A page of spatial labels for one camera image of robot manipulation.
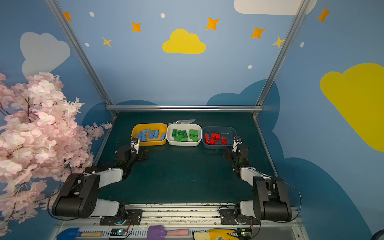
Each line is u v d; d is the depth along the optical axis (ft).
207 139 3.40
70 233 2.29
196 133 3.47
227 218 2.44
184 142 3.39
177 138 3.42
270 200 1.43
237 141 2.68
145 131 3.43
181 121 3.77
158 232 2.27
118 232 2.33
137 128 3.44
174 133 3.47
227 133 3.55
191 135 3.44
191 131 3.49
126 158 2.35
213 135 3.43
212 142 3.34
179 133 3.53
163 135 3.42
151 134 3.45
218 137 3.42
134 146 2.64
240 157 2.35
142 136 3.39
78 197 1.43
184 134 3.52
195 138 3.42
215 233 2.26
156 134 3.45
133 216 2.46
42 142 1.38
